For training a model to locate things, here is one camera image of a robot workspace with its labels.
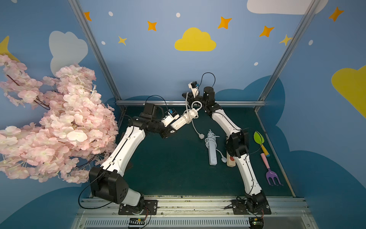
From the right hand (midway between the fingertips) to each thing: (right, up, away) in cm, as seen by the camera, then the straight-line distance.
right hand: (185, 92), depth 93 cm
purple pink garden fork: (+52, -52, -7) cm, 74 cm away
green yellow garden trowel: (+54, -32, +9) cm, 64 cm away
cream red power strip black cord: (+29, -45, -6) cm, 54 cm away
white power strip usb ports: (0, -18, -20) cm, 27 cm away
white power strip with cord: (+18, -34, +2) cm, 39 cm away
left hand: (-7, -23, -15) cm, 28 cm away
